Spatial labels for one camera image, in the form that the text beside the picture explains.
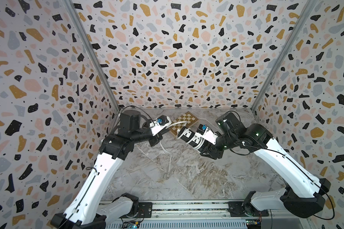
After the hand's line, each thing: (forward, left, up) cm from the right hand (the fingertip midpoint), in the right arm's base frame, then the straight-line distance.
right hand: (203, 148), depth 65 cm
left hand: (+7, +16, +7) cm, 19 cm away
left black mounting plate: (-21, +29, -28) cm, 45 cm away
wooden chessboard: (+43, +7, -26) cm, 51 cm away
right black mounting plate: (-19, -19, -27) cm, 38 cm away
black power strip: (+2, +6, +6) cm, 9 cm away
